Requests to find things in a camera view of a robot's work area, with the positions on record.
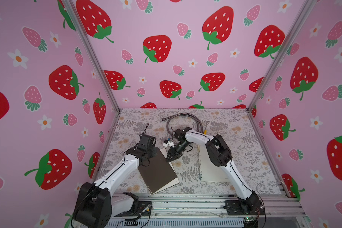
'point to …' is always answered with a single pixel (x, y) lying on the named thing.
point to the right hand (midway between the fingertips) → (172, 162)
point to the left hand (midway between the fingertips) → (154, 150)
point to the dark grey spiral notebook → (159, 175)
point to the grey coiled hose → (170, 117)
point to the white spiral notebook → (210, 172)
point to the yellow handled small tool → (205, 132)
